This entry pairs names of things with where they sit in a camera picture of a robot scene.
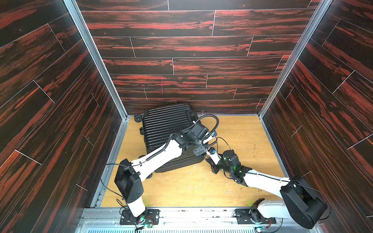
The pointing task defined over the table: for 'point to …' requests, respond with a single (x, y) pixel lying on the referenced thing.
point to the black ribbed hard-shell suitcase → (158, 124)
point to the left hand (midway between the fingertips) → (199, 140)
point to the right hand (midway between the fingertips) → (208, 157)
